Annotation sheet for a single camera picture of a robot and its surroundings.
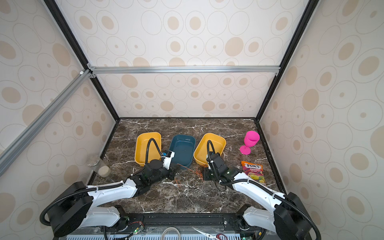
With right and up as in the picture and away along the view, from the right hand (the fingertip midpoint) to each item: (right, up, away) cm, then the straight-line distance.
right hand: (204, 172), depth 84 cm
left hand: (-11, +5, -3) cm, 13 cm away
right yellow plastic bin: (-2, +9, +14) cm, 17 cm away
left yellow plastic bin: (-42, +13, +18) cm, 47 cm away
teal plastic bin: (-13, +12, +20) cm, 27 cm away
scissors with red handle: (+5, -27, -14) cm, 30 cm away
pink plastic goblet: (+28, +19, +4) cm, 34 cm away
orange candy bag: (+30, -1, +4) cm, 31 cm away
